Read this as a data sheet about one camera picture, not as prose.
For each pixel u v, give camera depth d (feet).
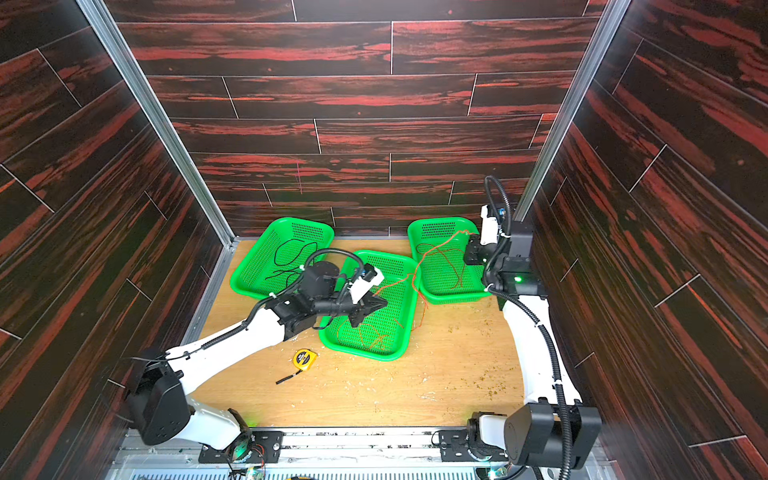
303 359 2.84
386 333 3.06
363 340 2.98
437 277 3.53
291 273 3.55
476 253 2.21
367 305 2.17
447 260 3.69
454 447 2.39
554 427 1.25
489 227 2.09
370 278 2.10
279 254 3.78
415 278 3.22
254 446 2.40
